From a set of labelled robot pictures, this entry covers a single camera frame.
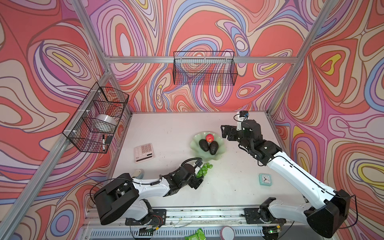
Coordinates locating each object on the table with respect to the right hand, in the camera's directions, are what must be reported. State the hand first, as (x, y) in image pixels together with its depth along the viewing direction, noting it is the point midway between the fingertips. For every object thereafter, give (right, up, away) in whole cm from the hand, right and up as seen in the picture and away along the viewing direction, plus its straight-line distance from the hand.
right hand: (229, 130), depth 77 cm
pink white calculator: (-51, -15, +19) cm, 57 cm away
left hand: (-15, -25, +9) cm, 30 cm away
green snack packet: (-16, -49, -9) cm, 52 cm away
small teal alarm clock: (+23, -29, +7) cm, 37 cm away
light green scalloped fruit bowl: (-17, -11, +21) cm, 30 cm away
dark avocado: (-12, -10, +19) cm, 25 cm away
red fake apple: (-8, -6, +19) cm, 22 cm away
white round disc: (-4, -45, -12) cm, 47 cm away
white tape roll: (-60, +4, -7) cm, 61 cm away
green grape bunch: (-13, -24, +8) cm, 28 cm away
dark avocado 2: (-6, -11, +17) cm, 21 cm away
